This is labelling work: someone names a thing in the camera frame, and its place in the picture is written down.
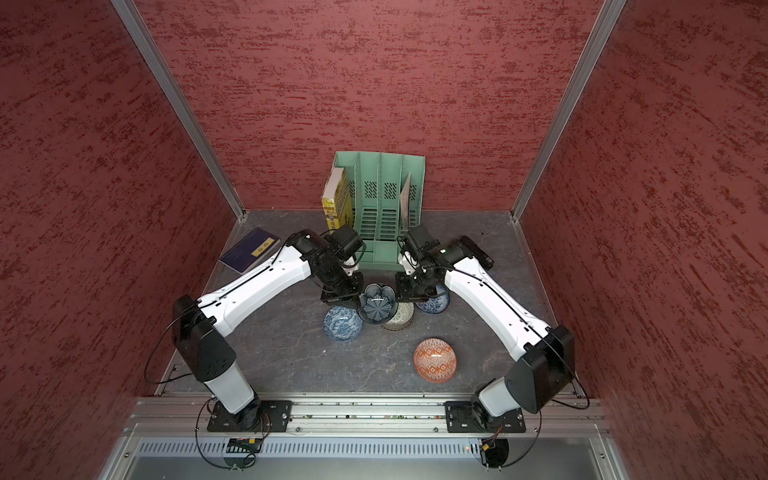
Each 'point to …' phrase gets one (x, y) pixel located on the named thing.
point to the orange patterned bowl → (435, 360)
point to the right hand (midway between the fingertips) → (400, 304)
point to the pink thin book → (405, 197)
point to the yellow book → (337, 201)
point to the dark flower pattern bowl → (378, 304)
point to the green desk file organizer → (387, 192)
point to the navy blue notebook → (247, 252)
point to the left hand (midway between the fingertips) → (357, 310)
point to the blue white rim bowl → (437, 303)
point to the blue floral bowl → (342, 323)
